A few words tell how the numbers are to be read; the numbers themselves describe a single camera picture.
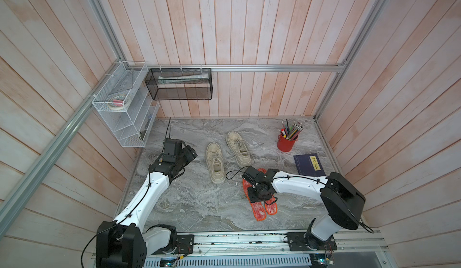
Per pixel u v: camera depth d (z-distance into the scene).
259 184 0.66
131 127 0.78
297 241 0.73
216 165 0.94
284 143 0.99
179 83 0.90
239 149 0.96
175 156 0.62
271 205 0.83
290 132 0.98
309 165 0.97
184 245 0.73
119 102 0.70
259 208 0.83
